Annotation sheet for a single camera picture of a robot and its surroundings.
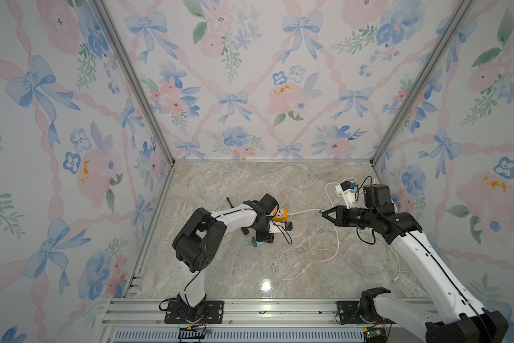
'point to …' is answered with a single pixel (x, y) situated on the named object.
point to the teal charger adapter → (256, 244)
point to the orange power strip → (280, 214)
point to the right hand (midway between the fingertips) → (326, 213)
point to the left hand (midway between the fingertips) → (270, 232)
